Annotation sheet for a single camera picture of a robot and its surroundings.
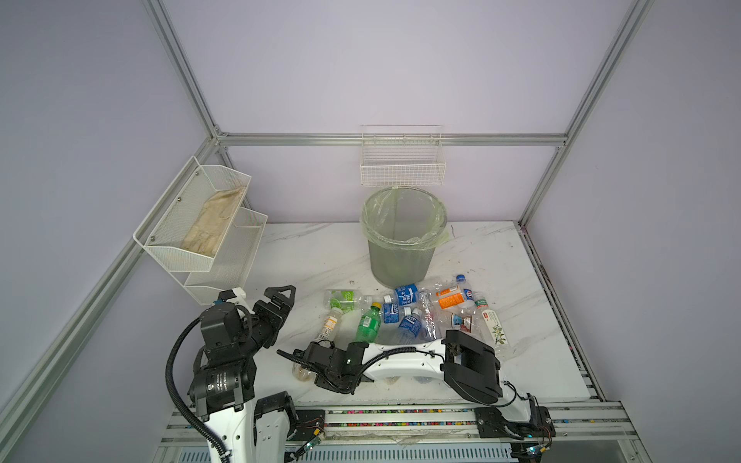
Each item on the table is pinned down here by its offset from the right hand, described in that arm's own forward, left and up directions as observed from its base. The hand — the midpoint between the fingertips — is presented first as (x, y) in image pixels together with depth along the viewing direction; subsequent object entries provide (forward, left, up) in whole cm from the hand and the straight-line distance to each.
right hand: (321, 369), depth 81 cm
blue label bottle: (+23, -27, +3) cm, 35 cm away
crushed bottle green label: (+21, -5, +2) cm, 22 cm away
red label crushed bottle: (+13, -41, +4) cm, 43 cm away
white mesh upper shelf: (+28, +37, +29) cm, 55 cm away
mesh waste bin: (+30, -23, +8) cm, 39 cm away
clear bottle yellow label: (+11, -1, +3) cm, 12 cm away
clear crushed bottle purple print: (+16, -31, +3) cm, 36 cm away
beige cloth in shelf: (+28, +31, +29) cm, 50 cm away
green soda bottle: (+11, -13, +7) cm, 18 cm away
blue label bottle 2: (+13, -28, +3) cm, 31 cm away
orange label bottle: (+20, -38, +5) cm, 43 cm away
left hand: (+7, +4, +25) cm, 27 cm away
